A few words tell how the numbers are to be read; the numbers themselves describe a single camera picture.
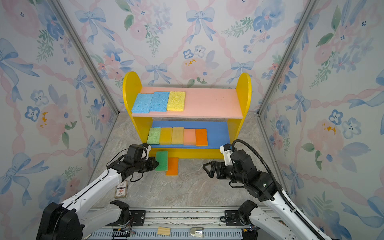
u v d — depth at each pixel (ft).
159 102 2.20
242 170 1.65
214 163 1.92
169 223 2.40
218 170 1.90
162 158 2.80
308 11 2.30
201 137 2.86
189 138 2.81
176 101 2.22
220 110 2.24
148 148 2.60
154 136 2.83
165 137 2.82
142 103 2.18
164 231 2.33
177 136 2.86
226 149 2.03
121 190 2.64
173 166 3.00
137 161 2.27
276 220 1.83
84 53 2.78
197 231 2.26
